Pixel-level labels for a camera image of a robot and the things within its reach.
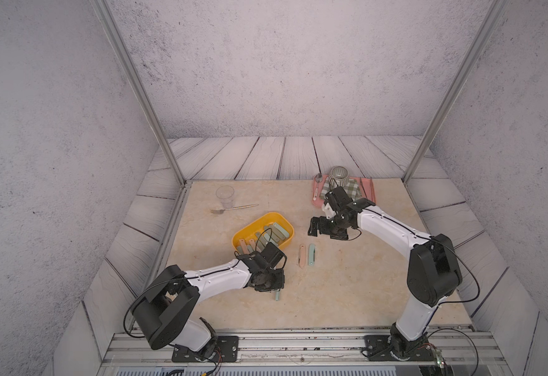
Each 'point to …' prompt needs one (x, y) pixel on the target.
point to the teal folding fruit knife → (277, 296)
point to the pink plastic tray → (365, 184)
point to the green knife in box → (276, 233)
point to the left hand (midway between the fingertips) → (287, 288)
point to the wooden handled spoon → (220, 211)
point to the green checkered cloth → (352, 188)
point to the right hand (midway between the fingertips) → (319, 233)
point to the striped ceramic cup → (338, 177)
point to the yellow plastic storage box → (259, 225)
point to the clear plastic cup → (226, 193)
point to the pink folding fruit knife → (302, 256)
